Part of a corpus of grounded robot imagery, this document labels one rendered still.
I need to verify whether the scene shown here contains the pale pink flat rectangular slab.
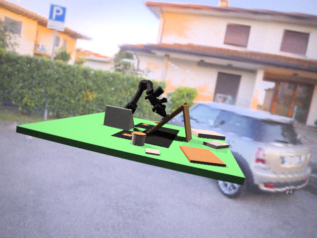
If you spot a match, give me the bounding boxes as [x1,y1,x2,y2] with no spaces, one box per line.
[191,128,226,141]

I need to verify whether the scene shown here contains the grey cylinder with orange top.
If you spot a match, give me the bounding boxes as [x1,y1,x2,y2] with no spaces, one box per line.
[131,132,146,146]

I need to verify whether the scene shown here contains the orange flat rectangular board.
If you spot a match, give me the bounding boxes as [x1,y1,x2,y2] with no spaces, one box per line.
[179,145,226,167]

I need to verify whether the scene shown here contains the pale pink flat square tile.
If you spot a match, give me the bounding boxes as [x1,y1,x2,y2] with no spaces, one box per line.
[146,148,160,156]

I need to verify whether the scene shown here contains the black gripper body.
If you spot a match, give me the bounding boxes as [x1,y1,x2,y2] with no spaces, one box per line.
[151,98,166,112]

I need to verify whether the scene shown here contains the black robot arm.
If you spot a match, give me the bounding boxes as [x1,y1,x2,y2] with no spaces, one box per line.
[124,79,167,114]

